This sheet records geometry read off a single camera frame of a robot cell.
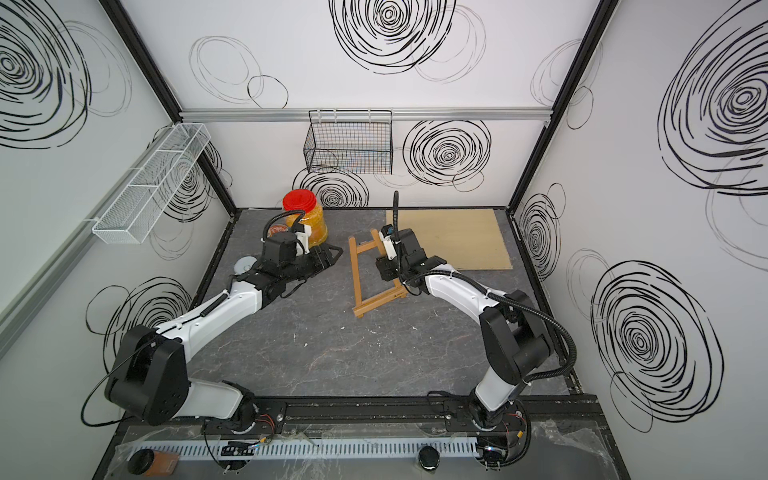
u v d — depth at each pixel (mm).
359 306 888
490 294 492
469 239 1179
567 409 763
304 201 952
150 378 414
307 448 771
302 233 773
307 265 734
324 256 751
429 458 608
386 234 788
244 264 967
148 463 601
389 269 792
